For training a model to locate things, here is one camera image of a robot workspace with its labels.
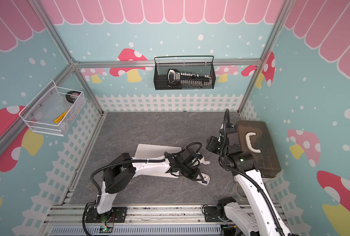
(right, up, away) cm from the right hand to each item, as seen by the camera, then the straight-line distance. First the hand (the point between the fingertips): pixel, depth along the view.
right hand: (211, 140), depth 72 cm
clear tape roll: (+16, -29, +5) cm, 33 cm away
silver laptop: (-35, -9, +25) cm, 44 cm away
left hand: (-4, -23, +9) cm, 25 cm away
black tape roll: (-75, +22, +8) cm, 79 cm away
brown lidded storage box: (+26, +1, +9) cm, 27 cm away
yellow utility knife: (-75, +11, -1) cm, 75 cm away
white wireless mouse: (-1, -22, +9) cm, 24 cm away
